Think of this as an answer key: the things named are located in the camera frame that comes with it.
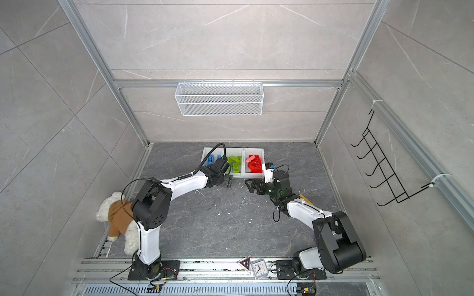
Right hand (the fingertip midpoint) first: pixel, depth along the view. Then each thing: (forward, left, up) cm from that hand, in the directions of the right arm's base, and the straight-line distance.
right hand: (252, 179), depth 88 cm
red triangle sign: (-34, +4, -11) cm, 36 cm away
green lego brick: (+17, +7, -6) cm, 19 cm away
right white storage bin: (+22, +1, -5) cm, 22 cm away
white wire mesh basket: (+42, +17, +19) cm, 49 cm away
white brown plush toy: (-13, +62, -2) cm, 64 cm away
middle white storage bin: (+27, +8, -10) cm, 30 cm away
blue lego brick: (-1, +18, +17) cm, 25 cm away
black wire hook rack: (-15, -49, +18) cm, 54 cm away
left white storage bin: (+24, +26, -5) cm, 36 cm away
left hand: (+7, +14, -6) cm, 17 cm away
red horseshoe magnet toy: (+14, -3, -8) cm, 17 cm away
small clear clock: (-36, -1, -10) cm, 38 cm away
